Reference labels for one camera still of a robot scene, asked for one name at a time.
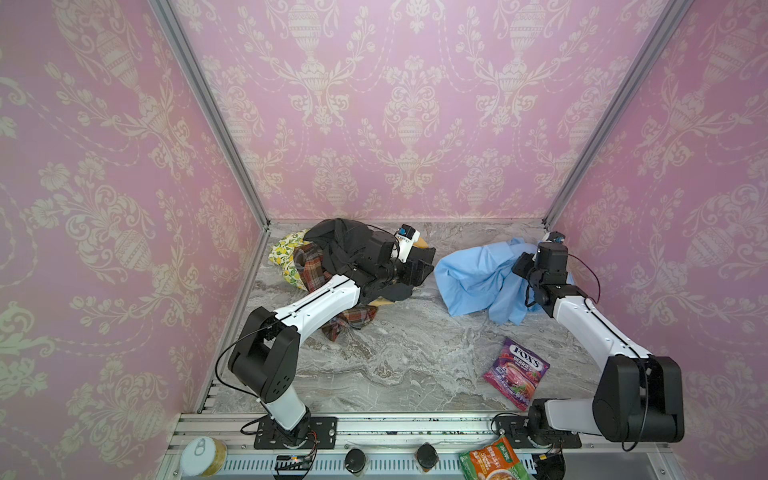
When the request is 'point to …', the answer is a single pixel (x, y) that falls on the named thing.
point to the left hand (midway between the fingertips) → (424, 265)
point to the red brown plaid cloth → (314, 272)
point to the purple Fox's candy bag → (516, 373)
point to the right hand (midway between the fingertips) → (527, 255)
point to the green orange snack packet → (494, 461)
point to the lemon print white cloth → (282, 254)
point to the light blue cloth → (483, 280)
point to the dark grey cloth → (343, 243)
